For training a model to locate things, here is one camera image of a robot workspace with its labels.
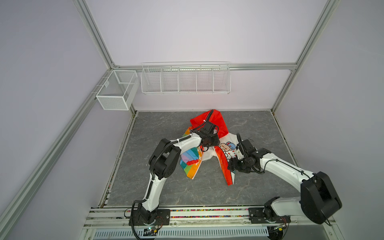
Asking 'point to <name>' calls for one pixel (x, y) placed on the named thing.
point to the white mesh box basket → (117, 92)
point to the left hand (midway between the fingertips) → (219, 143)
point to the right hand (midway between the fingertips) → (233, 169)
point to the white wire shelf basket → (187, 77)
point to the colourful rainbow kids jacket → (191, 160)
